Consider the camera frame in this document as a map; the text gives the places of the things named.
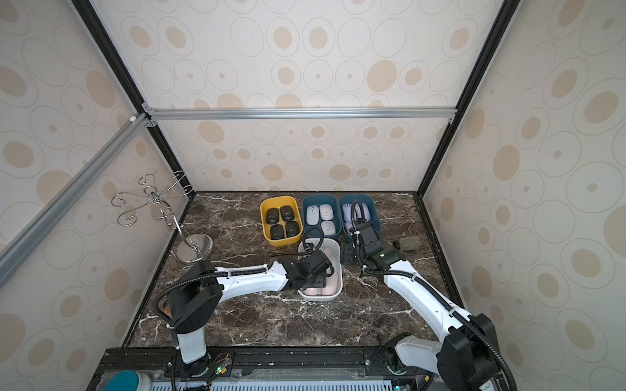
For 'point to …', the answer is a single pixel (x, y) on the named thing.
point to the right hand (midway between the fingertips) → (359, 250)
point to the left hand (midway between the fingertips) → (327, 279)
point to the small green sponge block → (410, 243)
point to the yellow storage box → (281, 219)
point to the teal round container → (128, 380)
